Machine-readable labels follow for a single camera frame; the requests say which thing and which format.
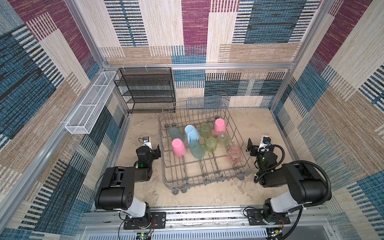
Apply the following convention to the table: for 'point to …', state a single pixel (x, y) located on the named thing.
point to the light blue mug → (192, 133)
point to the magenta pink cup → (179, 147)
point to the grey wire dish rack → (180, 173)
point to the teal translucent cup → (174, 132)
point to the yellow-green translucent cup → (223, 139)
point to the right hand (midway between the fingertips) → (257, 140)
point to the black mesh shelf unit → (147, 90)
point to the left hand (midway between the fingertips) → (150, 144)
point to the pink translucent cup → (234, 155)
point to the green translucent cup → (205, 130)
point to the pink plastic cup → (220, 126)
